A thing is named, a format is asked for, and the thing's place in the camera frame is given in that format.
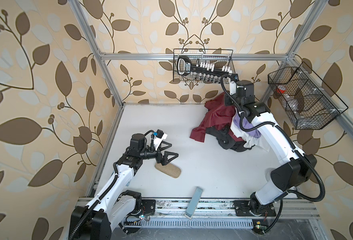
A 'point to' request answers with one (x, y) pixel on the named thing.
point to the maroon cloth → (219, 114)
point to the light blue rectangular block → (194, 201)
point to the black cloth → (224, 137)
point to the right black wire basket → (310, 104)
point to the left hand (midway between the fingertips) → (174, 150)
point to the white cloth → (250, 140)
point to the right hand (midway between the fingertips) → (230, 93)
